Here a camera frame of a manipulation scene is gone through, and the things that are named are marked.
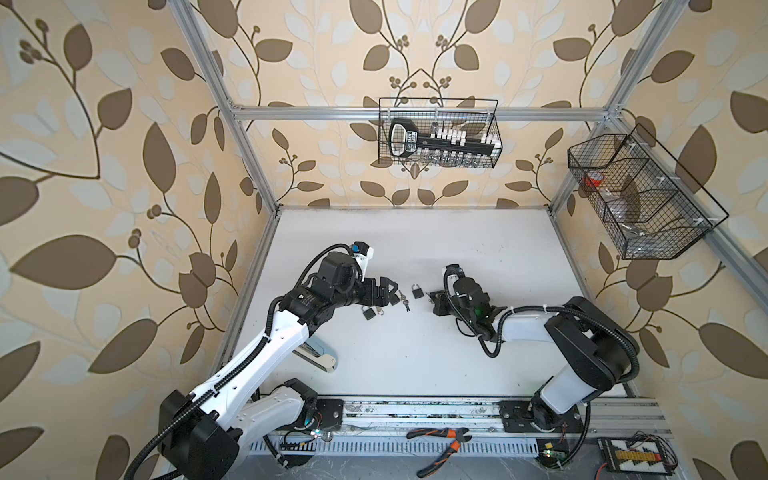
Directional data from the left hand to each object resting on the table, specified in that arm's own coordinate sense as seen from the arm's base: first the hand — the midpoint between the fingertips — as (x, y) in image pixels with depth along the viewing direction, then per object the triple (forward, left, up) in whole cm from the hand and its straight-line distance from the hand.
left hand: (386, 282), depth 75 cm
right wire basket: (+17, -65, +13) cm, 69 cm away
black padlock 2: (+1, +6, -21) cm, 22 cm away
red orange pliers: (-30, -18, -20) cm, 40 cm away
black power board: (-32, -60, -18) cm, 70 cm away
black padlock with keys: (+7, -2, -21) cm, 23 cm away
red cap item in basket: (+31, -59, +9) cm, 68 cm away
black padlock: (+9, -9, -21) cm, 25 cm away
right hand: (+5, -13, -17) cm, 22 cm away
